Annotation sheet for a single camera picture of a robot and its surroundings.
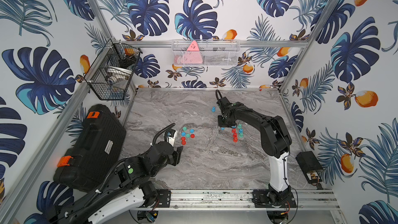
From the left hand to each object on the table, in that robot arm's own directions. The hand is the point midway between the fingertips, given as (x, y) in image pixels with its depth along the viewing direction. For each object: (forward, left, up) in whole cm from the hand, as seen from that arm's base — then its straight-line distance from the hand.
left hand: (178, 144), depth 70 cm
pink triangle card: (+50, -2, +14) cm, 52 cm away
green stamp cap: (+22, +1, -22) cm, 31 cm away
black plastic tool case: (-4, +36, -1) cm, 36 cm away
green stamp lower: (+18, -34, -19) cm, 43 cm away
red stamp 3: (+15, -30, -19) cm, 39 cm away
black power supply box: (+1, -67, -16) cm, 69 cm away
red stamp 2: (+18, -31, -20) cm, 41 cm away
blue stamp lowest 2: (+23, -24, -22) cm, 39 cm away
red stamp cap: (+16, -5, -21) cm, 27 cm away
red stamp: (+21, -30, -20) cm, 42 cm away
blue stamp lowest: (+36, -17, -19) cm, 45 cm away
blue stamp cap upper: (+20, -4, -22) cm, 30 cm away
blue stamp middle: (+20, -34, -18) cm, 44 cm away
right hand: (+25, -23, -19) cm, 39 cm away
